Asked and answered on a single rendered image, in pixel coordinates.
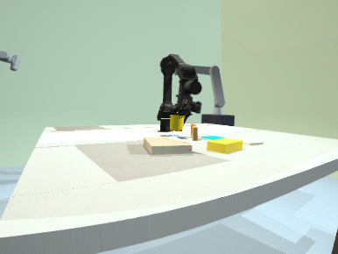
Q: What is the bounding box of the yellow cup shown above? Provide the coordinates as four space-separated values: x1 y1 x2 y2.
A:
169 115 185 131

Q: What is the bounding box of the yellow flat block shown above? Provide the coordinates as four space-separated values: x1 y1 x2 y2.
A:
206 138 243 153

